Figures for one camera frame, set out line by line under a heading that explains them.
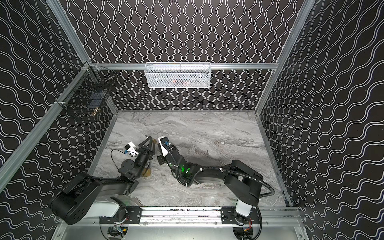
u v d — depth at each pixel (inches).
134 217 29.0
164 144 25.9
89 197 17.2
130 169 24.4
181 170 24.0
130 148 29.9
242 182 18.2
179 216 29.5
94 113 32.2
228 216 29.0
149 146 31.0
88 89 37.5
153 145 31.6
